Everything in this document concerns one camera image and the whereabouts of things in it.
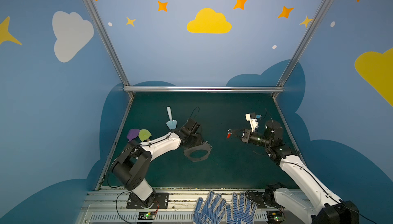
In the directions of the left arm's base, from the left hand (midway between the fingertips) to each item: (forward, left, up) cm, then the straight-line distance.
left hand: (203, 141), depth 88 cm
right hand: (-2, -14, +16) cm, 21 cm away
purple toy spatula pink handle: (+8, +46, -6) cm, 47 cm away
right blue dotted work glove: (-34, -19, -7) cm, 40 cm away
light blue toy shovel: (+17, +22, -7) cm, 28 cm away
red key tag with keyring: (-3, -12, +13) cm, 18 cm away
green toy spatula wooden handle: (+7, +38, -6) cm, 40 cm away
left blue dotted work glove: (-33, -4, -6) cm, 34 cm away
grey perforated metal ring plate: (+1, -1, -8) cm, 8 cm away
